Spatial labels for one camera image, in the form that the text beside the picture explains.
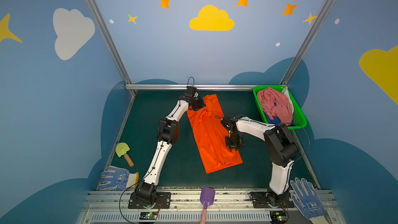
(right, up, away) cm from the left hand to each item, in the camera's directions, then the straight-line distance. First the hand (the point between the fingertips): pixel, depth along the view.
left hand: (208, 104), depth 112 cm
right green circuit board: (+31, -54, -40) cm, 74 cm away
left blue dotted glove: (-51, -40, -32) cm, 72 cm away
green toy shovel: (-53, -27, -21) cm, 63 cm away
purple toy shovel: (-2, -48, -35) cm, 59 cm away
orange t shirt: (0, -21, -16) cm, 26 cm away
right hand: (+14, -27, -20) cm, 37 cm away
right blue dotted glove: (+47, -49, -37) cm, 77 cm away
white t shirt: (+56, +8, -3) cm, 56 cm away
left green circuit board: (-30, -53, -41) cm, 73 cm away
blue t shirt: (+43, -11, -14) cm, 46 cm away
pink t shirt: (+47, 0, -8) cm, 47 cm away
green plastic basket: (+59, -9, -13) cm, 61 cm away
